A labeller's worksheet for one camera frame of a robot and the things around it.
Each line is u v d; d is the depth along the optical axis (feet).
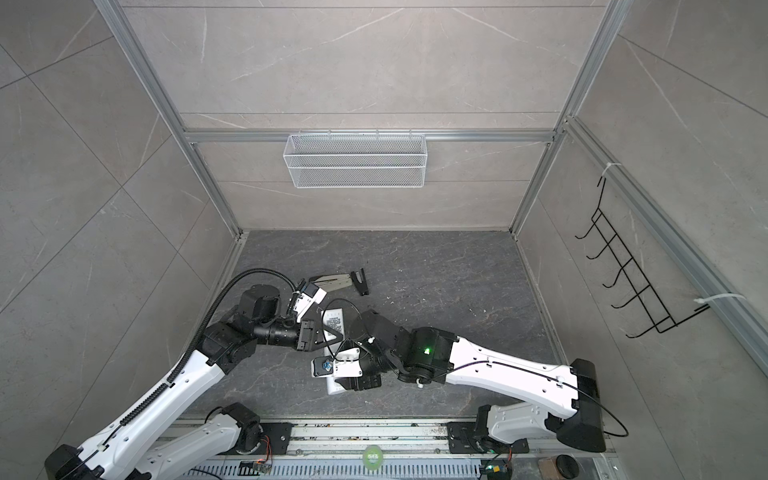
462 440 2.39
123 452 1.29
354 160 3.30
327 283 3.24
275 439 2.40
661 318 1.93
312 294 2.10
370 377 1.85
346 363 1.70
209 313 1.73
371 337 1.48
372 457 2.35
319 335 2.04
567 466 2.24
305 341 1.91
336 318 2.16
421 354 1.51
